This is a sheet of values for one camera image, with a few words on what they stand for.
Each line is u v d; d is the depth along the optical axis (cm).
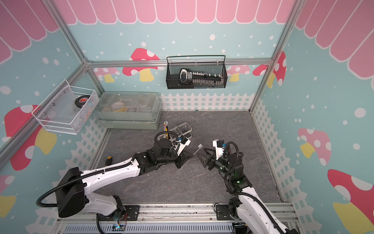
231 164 58
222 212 74
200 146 74
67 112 73
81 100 79
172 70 94
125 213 73
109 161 92
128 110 100
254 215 49
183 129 106
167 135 94
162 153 59
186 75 89
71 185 41
